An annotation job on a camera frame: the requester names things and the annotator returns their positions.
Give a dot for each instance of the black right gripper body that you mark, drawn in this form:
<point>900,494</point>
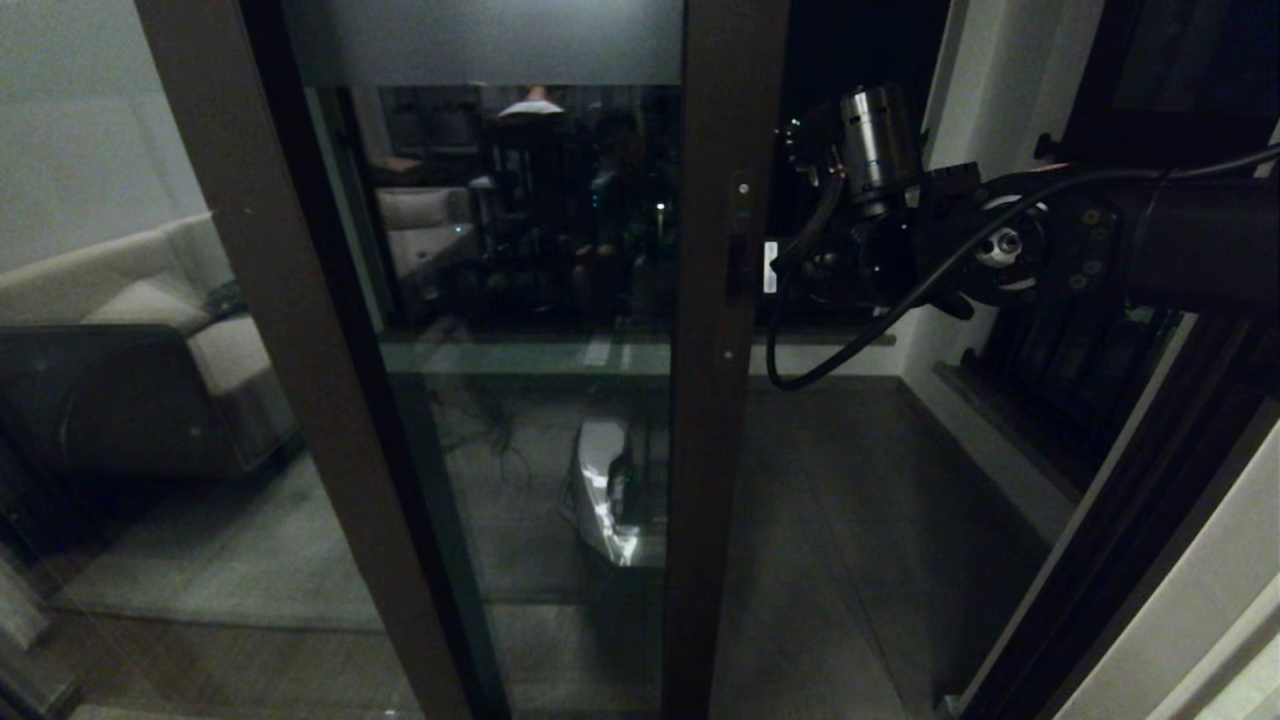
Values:
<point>880,250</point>

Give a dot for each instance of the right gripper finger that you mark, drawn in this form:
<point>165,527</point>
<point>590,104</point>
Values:
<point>771,268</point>

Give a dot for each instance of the brown framed glass sliding door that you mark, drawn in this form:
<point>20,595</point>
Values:
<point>710,500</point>

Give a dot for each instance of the brown framed fixed glass panel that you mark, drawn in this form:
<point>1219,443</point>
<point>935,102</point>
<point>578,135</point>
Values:
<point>260,250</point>

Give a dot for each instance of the small dark cloth item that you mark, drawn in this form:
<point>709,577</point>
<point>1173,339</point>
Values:
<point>228,298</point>

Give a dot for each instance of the beige sofa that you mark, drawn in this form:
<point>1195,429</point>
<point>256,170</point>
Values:
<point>230,370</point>

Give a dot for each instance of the grey rug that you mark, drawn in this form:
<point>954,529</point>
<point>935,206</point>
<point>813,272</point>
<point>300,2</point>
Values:
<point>230,555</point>

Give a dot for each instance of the beige sofa cushion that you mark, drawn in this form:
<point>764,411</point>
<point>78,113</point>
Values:
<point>145,305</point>

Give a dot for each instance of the dark outer door frame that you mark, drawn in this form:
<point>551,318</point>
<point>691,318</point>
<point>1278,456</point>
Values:
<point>1150,520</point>

